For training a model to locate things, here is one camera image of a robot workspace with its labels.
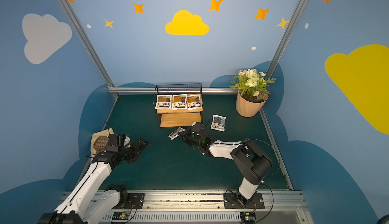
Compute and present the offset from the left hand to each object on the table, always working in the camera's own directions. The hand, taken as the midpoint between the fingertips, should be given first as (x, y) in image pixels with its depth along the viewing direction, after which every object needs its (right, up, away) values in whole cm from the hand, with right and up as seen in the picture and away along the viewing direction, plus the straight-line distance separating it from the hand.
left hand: (145, 146), depth 83 cm
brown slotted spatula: (-30, 0, +8) cm, 31 cm away
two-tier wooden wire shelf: (+16, +14, +24) cm, 33 cm away
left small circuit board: (-8, -31, -12) cm, 34 cm away
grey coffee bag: (+16, +6, +6) cm, 18 cm away
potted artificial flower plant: (+65, +32, +12) cm, 74 cm away
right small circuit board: (+54, -33, -10) cm, 64 cm away
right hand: (+18, +8, +3) cm, 20 cm away
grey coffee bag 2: (+44, +11, +21) cm, 50 cm away
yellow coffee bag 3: (+27, +25, +10) cm, 38 cm away
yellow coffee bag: (+8, +25, +10) cm, 28 cm away
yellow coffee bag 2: (+18, +25, +10) cm, 33 cm away
